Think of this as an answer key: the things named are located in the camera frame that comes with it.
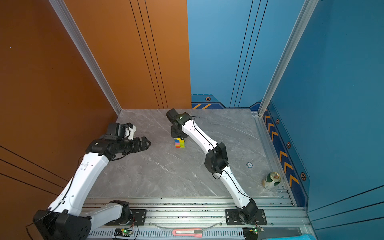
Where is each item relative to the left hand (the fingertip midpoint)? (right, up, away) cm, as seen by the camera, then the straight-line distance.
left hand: (143, 143), depth 78 cm
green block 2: (+18, -3, +19) cm, 27 cm away
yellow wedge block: (+18, +2, +7) cm, 19 cm away
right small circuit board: (+56, -40, -8) cm, 69 cm away
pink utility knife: (+26, -41, -8) cm, 49 cm away
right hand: (+15, +3, +16) cm, 22 cm away
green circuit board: (-8, -42, -7) cm, 43 cm away
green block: (+15, +2, +9) cm, 18 cm away
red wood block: (+15, -5, +21) cm, 27 cm away
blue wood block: (+15, -1, +19) cm, 24 cm away
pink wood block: (+15, -3, +19) cm, 24 cm away
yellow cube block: (+18, -1, +19) cm, 26 cm away
